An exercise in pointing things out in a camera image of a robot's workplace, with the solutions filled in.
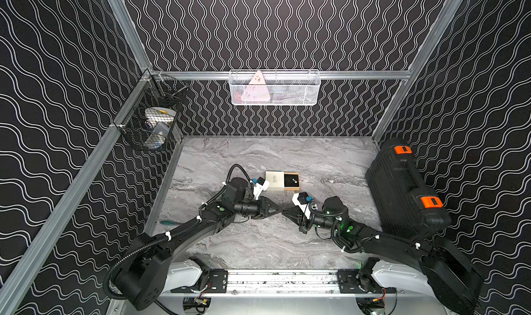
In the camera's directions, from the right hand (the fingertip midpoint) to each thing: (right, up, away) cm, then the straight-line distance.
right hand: (284, 209), depth 76 cm
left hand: (-1, +1, -4) cm, 4 cm away
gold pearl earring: (+7, +8, +24) cm, 26 cm away
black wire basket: (-58, +51, +23) cm, 80 cm away
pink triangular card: (-11, +49, +14) cm, 52 cm away
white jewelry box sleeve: (-2, +8, +22) cm, 24 cm away
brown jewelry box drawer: (+4, +7, +24) cm, 25 cm away
